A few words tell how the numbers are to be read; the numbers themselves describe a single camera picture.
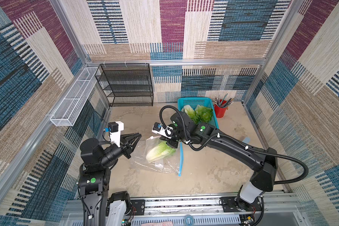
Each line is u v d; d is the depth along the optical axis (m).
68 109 0.72
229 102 1.02
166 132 0.60
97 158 0.47
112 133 0.50
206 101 1.11
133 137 0.57
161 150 0.78
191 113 1.03
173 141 0.63
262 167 0.42
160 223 0.69
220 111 1.08
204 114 1.05
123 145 0.52
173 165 0.89
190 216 0.70
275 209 0.76
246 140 0.94
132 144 0.60
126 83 1.08
